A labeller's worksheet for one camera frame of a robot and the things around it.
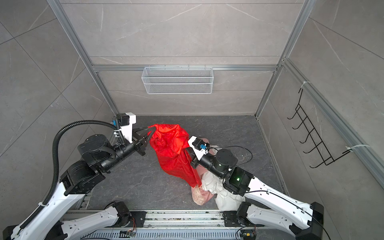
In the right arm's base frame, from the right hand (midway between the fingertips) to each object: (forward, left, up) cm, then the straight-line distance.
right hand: (184, 142), depth 60 cm
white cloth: (-15, -19, -33) cm, 41 cm away
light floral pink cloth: (-12, -7, -35) cm, 38 cm away
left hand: (+1, +11, +10) cm, 15 cm away
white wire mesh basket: (+55, +7, -6) cm, 56 cm away
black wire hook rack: (-1, -60, -6) cm, 60 cm away
